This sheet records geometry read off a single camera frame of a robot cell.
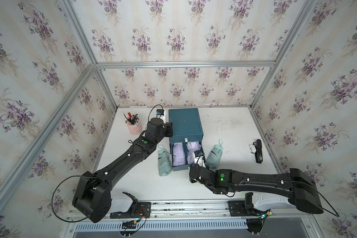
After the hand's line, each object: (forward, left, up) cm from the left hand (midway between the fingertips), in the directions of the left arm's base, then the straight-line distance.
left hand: (173, 127), depth 82 cm
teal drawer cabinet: (0, -8, +1) cm, 8 cm away
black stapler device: (-5, -53, -15) cm, 55 cm away
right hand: (-20, -9, -10) cm, 25 cm away
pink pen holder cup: (+9, +26, -10) cm, 30 cm away
